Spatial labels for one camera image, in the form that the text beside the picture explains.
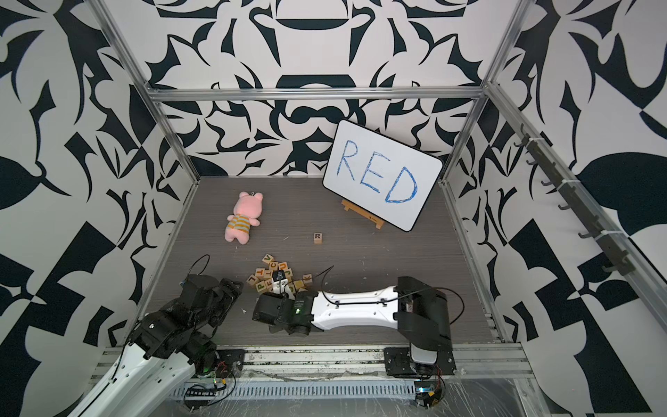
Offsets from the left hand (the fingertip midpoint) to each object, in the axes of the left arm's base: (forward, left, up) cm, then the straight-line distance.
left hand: (239, 286), depth 78 cm
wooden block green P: (+3, -4, -8) cm, 10 cm away
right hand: (-7, -10, -3) cm, 13 cm away
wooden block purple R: (+20, -23, -8) cm, 32 cm away
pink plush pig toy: (+32, +4, -5) cm, 33 cm away
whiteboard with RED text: (+33, -49, +10) cm, 60 cm away
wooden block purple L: (+5, -1, -8) cm, 10 cm away
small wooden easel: (+27, -45, -6) cm, 52 cm away
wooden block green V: (+13, -5, -9) cm, 17 cm away
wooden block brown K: (+5, -19, -9) cm, 22 cm away
